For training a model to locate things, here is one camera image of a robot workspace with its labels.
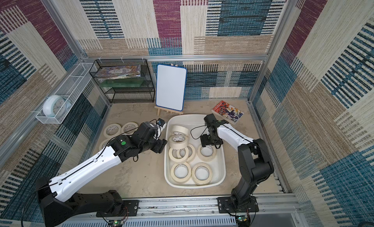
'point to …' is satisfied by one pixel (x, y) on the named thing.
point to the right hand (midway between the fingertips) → (209, 141)
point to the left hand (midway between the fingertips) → (161, 137)
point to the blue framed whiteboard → (171, 86)
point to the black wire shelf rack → (144, 94)
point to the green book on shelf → (121, 83)
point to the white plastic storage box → (195, 123)
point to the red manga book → (228, 112)
